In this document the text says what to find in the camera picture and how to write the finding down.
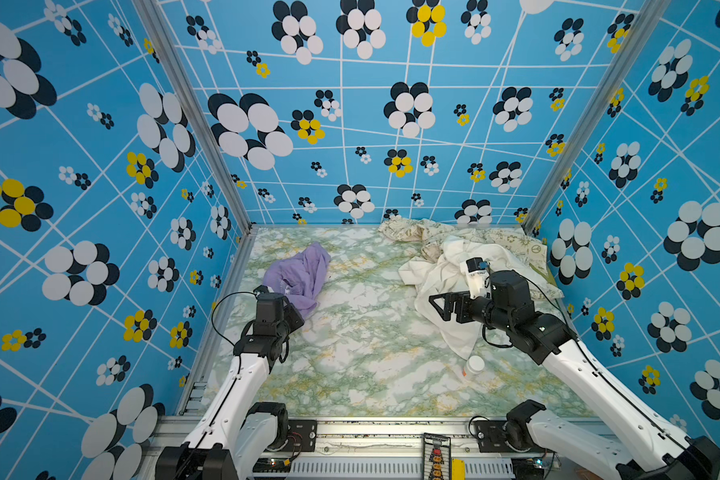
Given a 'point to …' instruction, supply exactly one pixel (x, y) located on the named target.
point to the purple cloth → (299, 277)
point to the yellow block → (458, 469)
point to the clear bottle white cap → (474, 367)
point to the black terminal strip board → (437, 457)
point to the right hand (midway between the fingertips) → (444, 297)
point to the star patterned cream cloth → (430, 236)
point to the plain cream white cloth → (442, 271)
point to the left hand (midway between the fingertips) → (295, 309)
